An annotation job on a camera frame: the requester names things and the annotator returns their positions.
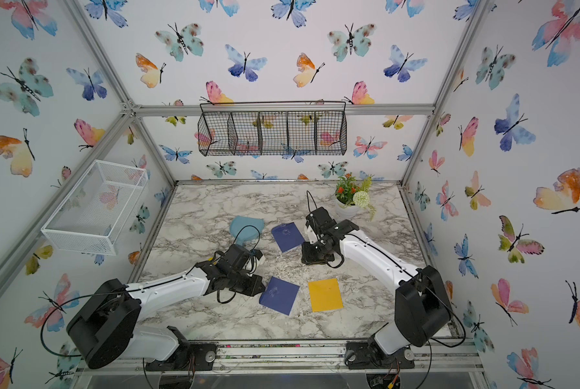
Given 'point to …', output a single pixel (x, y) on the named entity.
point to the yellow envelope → (326, 295)
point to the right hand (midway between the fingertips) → (307, 257)
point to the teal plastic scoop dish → (246, 233)
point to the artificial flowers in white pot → (352, 194)
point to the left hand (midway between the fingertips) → (267, 287)
